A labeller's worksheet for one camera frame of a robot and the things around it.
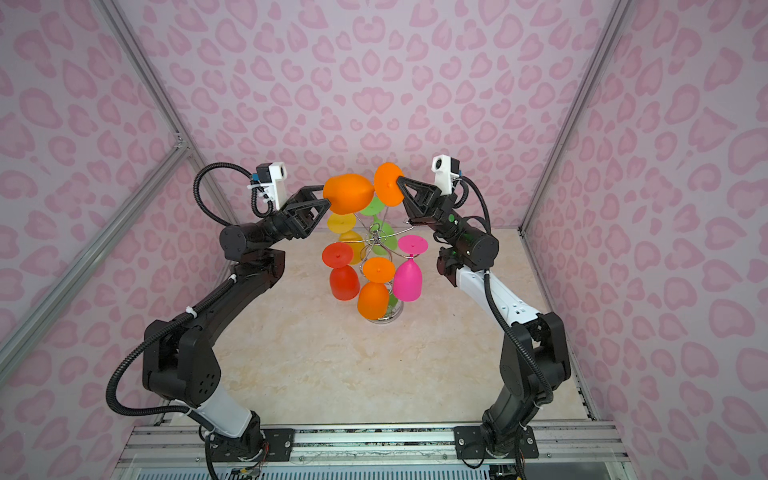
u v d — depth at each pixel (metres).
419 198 0.55
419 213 0.53
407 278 0.75
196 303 1.00
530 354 0.41
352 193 0.57
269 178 0.55
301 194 0.63
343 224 0.77
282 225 0.57
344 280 0.78
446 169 0.57
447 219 0.54
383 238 0.75
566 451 0.73
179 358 0.46
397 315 0.95
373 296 0.74
